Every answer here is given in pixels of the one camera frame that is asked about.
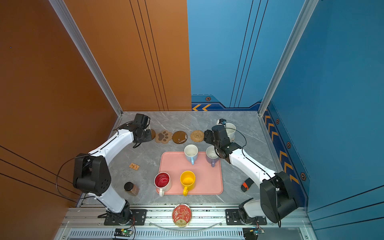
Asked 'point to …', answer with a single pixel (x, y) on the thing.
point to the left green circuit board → (121, 232)
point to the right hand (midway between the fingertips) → (208, 133)
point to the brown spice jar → (131, 189)
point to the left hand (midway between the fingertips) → (146, 135)
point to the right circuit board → (252, 233)
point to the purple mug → (211, 156)
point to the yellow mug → (187, 179)
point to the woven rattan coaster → (197, 136)
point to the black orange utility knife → (246, 184)
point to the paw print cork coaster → (163, 137)
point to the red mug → (163, 182)
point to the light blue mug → (191, 152)
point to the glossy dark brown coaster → (179, 137)
